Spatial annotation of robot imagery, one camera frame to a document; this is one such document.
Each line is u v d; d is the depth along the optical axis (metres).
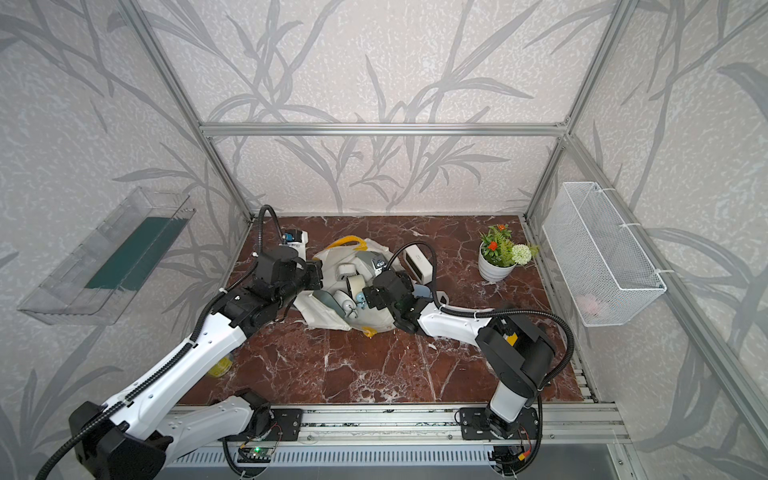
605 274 0.61
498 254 0.91
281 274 0.55
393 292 0.66
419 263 0.99
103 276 0.64
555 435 0.72
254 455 0.72
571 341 0.45
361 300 0.90
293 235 0.65
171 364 0.43
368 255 0.96
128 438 0.37
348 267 0.92
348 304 0.87
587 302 0.72
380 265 0.75
